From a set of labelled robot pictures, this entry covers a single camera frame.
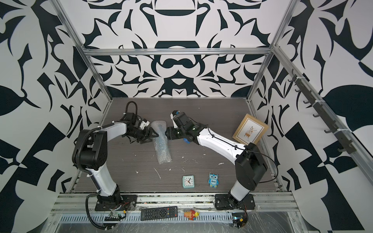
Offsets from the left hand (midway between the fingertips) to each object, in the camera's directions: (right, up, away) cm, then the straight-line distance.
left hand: (153, 136), depth 95 cm
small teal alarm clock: (+22, -22, -15) cm, 35 cm away
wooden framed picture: (+61, +4, -3) cm, 61 cm away
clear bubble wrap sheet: (+6, -4, -6) cm, 9 cm away
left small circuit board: (-13, -33, -27) cm, 44 cm away
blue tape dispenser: (+21, +3, -32) cm, 38 cm away
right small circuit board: (+46, -37, -22) cm, 63 cm away
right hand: (+11, +5, -12) cm, 17 cm away
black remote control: (+8, -33, -24) cm, 42 cm away
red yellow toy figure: (+24, -33, -26) cm, 48 cm away
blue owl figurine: (+36, -22, -14) cm, 44 cm away
